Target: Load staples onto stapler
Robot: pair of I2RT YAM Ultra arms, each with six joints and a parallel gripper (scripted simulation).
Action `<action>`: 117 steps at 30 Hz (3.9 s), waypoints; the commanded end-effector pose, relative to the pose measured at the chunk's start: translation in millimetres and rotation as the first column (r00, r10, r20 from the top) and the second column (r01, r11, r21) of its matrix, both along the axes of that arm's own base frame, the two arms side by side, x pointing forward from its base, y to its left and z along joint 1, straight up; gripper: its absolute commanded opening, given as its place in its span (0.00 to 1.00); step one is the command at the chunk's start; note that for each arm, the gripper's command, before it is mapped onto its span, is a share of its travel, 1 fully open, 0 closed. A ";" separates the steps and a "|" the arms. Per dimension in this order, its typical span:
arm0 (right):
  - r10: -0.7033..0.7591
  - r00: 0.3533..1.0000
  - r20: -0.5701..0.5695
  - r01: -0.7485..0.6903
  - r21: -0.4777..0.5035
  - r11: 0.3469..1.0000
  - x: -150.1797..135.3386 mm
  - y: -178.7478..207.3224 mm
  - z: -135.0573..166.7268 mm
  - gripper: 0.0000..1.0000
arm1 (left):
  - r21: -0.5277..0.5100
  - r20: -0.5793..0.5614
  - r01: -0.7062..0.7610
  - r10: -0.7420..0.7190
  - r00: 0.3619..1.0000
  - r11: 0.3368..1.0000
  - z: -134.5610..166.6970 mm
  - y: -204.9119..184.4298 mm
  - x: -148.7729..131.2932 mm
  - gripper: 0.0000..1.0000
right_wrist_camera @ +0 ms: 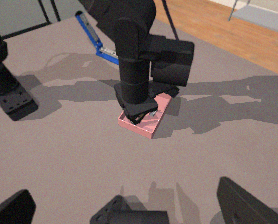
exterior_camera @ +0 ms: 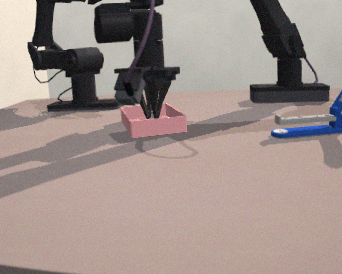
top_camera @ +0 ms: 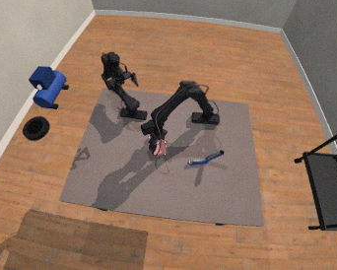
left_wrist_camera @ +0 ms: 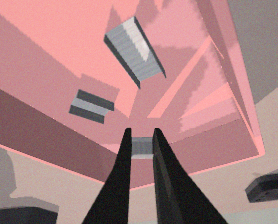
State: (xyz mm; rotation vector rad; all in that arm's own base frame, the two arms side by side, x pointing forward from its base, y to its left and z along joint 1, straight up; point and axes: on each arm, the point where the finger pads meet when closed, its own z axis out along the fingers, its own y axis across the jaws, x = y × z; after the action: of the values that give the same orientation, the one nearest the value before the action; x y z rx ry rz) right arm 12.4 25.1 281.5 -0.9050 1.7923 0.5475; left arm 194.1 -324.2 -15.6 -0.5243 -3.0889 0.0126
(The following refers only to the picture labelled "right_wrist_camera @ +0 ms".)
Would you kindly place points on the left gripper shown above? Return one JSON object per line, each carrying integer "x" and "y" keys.
{"x": 138, "y": 99}

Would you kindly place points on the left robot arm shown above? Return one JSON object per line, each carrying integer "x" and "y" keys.
{"x": 127, "y": 23}

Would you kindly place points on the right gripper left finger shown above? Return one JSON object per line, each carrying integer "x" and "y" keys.
{"x": 18, "y": 209}

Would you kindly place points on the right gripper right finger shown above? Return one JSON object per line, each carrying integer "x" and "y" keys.
{"x": 240, "y": 207}

